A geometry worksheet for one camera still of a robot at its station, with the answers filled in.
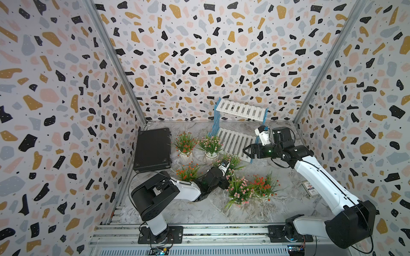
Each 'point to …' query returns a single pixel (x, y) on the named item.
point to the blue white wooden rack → (233, 143)
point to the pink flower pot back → (211, 146)
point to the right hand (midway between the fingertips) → (250, 149)
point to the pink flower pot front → (239, 191)
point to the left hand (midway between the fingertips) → (230, 172)
